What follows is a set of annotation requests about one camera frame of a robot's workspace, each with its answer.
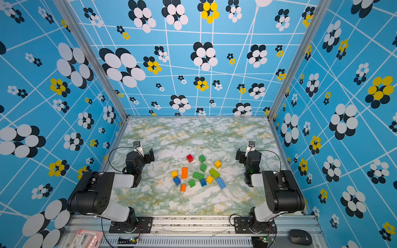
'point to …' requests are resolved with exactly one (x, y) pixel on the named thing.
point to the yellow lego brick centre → (209, 179)
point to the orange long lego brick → (184, 172)
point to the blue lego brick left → (177, 181)
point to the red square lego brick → (189, 158)
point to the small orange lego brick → (183, 187)
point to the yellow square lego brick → (217, 164)
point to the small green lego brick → (192, 183)
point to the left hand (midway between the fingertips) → (145, 148)
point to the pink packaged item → (87, 239)
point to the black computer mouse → (300, 236)
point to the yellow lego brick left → (174, 174)
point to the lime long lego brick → (214, 173)
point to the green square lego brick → (201, 158)
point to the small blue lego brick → (203, 182)
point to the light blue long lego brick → (220, 183)
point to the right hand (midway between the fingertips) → (250, 149)
